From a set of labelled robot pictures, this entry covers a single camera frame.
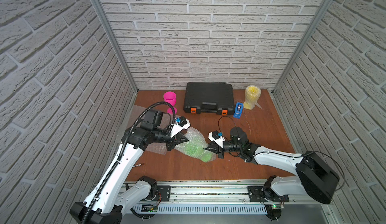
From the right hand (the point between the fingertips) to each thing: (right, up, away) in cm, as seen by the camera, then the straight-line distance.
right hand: (207, 146), depth 77 cm
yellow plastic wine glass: (+32, +29, +21) cm, 48 cm away
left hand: (-9, +8, -12) cm, 16 cm away
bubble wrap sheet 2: (-7, +9, -15) cm, 19 cm away
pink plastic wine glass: (-23, +27, +20) cm, 41 cm away
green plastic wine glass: (-5, +2, -10) cm, 11 cm away
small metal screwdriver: (-39, -12, +5) cm, 41 cm away
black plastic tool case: (+4, +28, +31) cm, 42 cm away
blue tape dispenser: (+24, +18, +26) cm, 40 cm away
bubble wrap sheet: (+33, +30, +22) cm, 50 cm away
